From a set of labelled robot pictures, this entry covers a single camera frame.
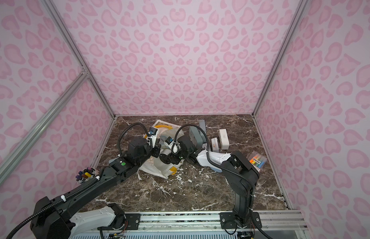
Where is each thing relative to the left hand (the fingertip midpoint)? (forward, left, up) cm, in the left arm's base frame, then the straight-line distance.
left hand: (160, 138), depth 78 cm
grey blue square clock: (+20, -24, -13) cm, 34 cm away
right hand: (-1, -4, -15) cm, 15 cm away
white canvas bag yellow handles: (-5, 0, +10) cm, 11 cm away
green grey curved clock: (+11, -21, -14) cm, 27 cm away
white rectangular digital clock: (+11, -38, -17) cm, 43 cm away
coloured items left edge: (-16, +37, -9) cm, 41 cm away
